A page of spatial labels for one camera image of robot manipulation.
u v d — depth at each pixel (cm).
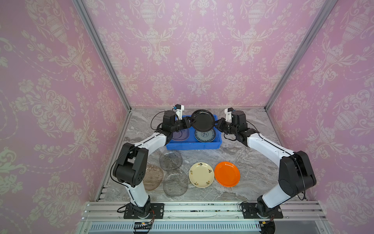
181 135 81
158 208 75
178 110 82
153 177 86
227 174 86
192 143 90
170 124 72
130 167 48
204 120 87
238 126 68
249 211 73
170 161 92
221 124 78
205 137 102
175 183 84
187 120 81
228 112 81
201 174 86
